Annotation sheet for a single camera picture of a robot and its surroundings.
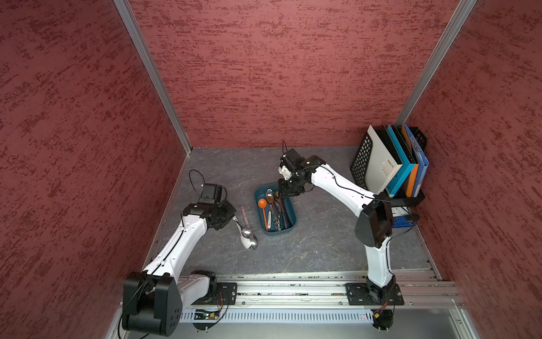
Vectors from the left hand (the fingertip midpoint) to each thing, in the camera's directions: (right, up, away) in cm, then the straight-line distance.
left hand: (234, 217), depth 84 cm
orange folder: (+71, +19, -4) cm, 74 cm away
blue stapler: (+73, -4, +8) cm, 74 cm away
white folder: (+60, +21, -1) cm, 64 cm away
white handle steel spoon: (+14, +6, +14) cm, 21 cm away
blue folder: (+73, +22, -6) cm, 77 cm away
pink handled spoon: (+6, -6, -2) cm, 9 cm away
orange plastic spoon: (+11, +3, +14) cm, 18 cm away
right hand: (+20, +8, +2) cm, 22 cm away
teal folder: (+68, +19, -5) cm, 70 cm away
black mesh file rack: (+58, +22, +17) cm, 64 cm away
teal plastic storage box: (+9, +8, +15) cm, 19 cm away
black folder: (+62, +35, +2) cm, 71 cm away
